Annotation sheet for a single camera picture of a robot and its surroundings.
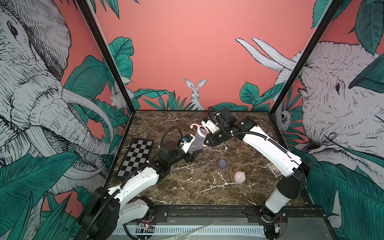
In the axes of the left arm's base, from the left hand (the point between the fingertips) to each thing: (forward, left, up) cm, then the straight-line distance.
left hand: (196, 143), depth 79 cm
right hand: (-1, -4, +5) cm, 6 cm away
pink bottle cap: (-14, -24, -15) cm, 31 cm away
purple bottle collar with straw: (-5, -16, -17) cm, 24 cm away
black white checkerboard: (+3, +38, -18) cm, 42 cm away
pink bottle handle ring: (+3, -3, +7) cm, 8 cm away
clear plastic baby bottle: (-3, 0, +5) cm, 6 cm away
